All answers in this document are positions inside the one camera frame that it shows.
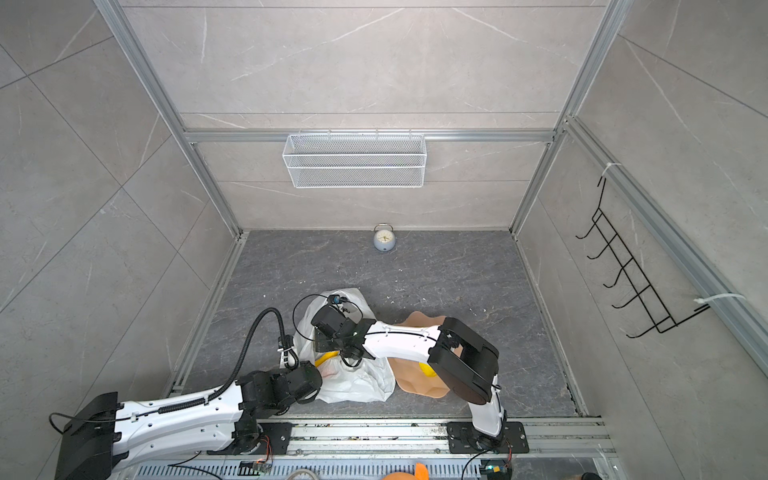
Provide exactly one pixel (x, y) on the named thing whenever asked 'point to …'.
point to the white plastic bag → (372, 379)
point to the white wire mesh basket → (354, 161)
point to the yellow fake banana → (325, 357)
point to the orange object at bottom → (421, 473)
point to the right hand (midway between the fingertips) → (322, 336)
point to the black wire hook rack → (617, 247)
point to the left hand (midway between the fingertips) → (313, 361)
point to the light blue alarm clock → (384, 240)
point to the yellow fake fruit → (427, 369)
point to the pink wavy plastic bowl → (409, 375)
